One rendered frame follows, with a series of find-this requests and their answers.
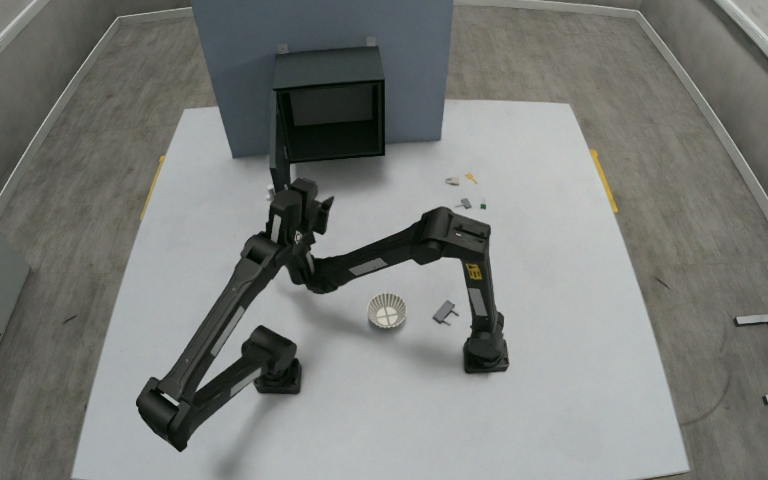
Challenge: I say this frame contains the grey wall panel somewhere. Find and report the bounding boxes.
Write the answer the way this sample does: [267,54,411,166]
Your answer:
[190,0,454,158]

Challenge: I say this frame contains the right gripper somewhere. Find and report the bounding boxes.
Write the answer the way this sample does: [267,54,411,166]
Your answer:
[302,230,316,251]

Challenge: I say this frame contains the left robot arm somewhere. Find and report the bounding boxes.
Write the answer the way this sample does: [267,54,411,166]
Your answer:
[136,178,320,453]

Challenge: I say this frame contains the black wall cabinet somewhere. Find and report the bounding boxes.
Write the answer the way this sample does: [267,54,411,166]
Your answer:
[266,36,385,202]

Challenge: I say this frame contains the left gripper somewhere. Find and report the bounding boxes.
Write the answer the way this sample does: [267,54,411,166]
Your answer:
[300,190,334,236]

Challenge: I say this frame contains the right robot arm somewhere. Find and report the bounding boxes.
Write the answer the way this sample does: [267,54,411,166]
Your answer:
[285,206,510,371]

